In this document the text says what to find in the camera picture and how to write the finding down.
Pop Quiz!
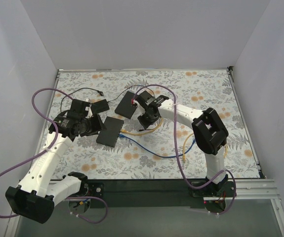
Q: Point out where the yellow ethernet cable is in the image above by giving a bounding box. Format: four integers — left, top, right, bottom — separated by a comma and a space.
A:
182, 134, 229, 162
121, 117, 163, 136

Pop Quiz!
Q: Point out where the black network switch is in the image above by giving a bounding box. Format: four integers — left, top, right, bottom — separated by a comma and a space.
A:
96, 117, 124, 148
115, 91, 137, 119

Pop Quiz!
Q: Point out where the blue ethernet cable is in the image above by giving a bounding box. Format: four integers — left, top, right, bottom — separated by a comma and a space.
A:
119, 134, 197, 159

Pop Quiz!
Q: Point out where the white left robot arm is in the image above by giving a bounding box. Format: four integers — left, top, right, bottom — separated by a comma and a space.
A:
5, 111, 105, 224

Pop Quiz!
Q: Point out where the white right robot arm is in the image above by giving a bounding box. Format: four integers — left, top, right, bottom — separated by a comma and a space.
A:
132, 95, 229, 185

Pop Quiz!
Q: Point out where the black power adapter brick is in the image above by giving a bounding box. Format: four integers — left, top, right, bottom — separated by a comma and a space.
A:
90, 99, 110, 114

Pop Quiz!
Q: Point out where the floral patterned table mat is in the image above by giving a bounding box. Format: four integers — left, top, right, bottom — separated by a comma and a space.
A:
49, 70, 259, 180

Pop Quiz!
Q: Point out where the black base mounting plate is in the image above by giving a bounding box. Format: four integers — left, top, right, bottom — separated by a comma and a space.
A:
84, 179, 234, 210

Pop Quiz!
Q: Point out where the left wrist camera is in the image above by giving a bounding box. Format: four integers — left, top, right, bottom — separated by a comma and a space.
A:
68, 99, 92, 119

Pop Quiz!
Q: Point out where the thin black adapter cable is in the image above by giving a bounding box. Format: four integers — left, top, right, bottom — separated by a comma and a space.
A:
59, 88, 122, 117

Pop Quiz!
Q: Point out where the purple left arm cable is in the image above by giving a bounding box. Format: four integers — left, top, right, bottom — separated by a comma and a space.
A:
0, 87, 108, 224

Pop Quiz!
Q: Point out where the aluminium frame rail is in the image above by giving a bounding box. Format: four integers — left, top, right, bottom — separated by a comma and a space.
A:
15, 179, 281, 201

